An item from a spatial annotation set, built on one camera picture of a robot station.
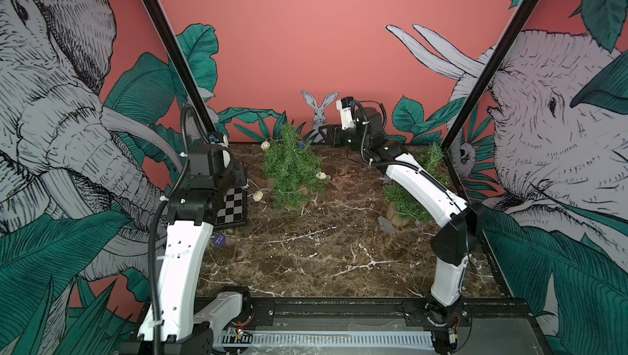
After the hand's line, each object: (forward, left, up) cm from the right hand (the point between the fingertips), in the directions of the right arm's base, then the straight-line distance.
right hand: (322, 123), depth 77 cm
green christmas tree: (-9, +9, -13) cm, 19 cm away
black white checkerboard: (-15, +34, -33) cm, 50 cm away
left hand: (-15, +25, -2) cm, 29 cm away
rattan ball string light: (-4, +19, -7) cm, 21 cm away
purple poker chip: (-25, +38, -35) cm, 57 cm away
